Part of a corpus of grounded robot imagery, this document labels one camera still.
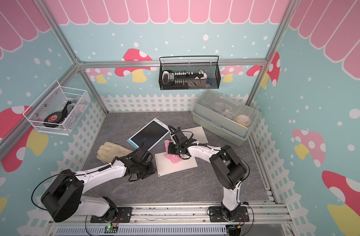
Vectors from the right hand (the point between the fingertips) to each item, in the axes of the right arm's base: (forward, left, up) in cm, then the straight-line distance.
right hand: (168, 149), depth 92 cm
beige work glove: (+2, +40, -4) cm, 41 cm away
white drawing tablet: (-8, +3, -7) cm, 11 cm away
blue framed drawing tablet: (+18, +13, -5) cm, 23 cm away
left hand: (-14, +8, -4) cm, 17 cm away
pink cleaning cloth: (-7, -3, +1) cm, 7 cm away
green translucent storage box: (+16, -40, +11) cm, 44 cm away
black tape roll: (0, +50, +31) cm, 59 cm away
